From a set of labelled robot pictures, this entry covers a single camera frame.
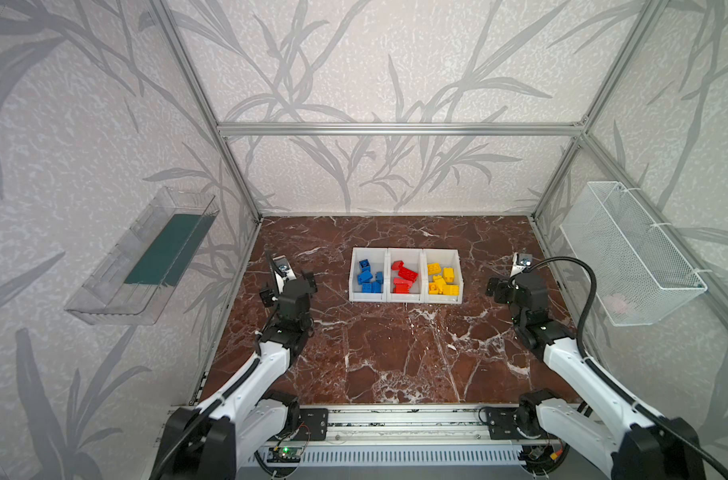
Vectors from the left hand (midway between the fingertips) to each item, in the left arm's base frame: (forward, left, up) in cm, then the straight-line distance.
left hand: (290, 264), depth 83 cm
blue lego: (+10, -20, -16) cm, 27 cm away
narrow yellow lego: (0, -48, -14) cm, 50 cm away
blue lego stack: (+2, -24, -16) cm, 29 cm away
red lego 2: (+2, -32, -16) cm, 36 cm away
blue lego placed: (+2, -21, -16) cm, 26 cm away
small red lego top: (+11, -31, -16) cm, 36 cm away
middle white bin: (+13, -37, -16) cm, 42 cm away
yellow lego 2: (+8, -48, -16) cm, 51 cm away
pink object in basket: (-12, -84, +3) cm, 85 cm away
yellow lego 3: (+5, -45, -16) cm, 48 cm away
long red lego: (+5, -31, -16) cm, 35 cm away
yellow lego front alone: (+1, -47, -16) cm, 49 cm away
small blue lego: (+6, -25, -16) cm, 30 cm away
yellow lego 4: (+2, -42, -16) cm, 45 cm away
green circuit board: (-42, -3, -19) cm, 46 cm away
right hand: (+1, -62, -1) cm, 62 cm away
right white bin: (+16, -50, -19) cm, 55 cm away
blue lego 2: (+6, -20, -16) cm, 26 cm away
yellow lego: (+10, -44, -17) cm, 48 cm away
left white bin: (+13, -24, -15) cm, 31 cm away
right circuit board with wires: (-43, -67, -22) cm, 82 cm away
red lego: (+9, -34, -18) cm, 40 cm away
